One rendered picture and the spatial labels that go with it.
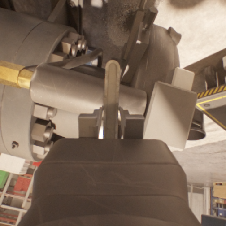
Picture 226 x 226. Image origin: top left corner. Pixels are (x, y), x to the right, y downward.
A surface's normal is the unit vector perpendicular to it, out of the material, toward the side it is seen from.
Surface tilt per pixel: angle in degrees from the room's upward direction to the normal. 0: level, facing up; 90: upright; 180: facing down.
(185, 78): 67
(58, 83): 72
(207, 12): 0
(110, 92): 49
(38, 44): 93
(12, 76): 60
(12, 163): 90
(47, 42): 95
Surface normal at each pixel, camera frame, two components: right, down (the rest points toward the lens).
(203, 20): -0.21, 0.89
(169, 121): 0.10, 0.00
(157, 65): 0.19, -0.31
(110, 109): 0.01, 0.30
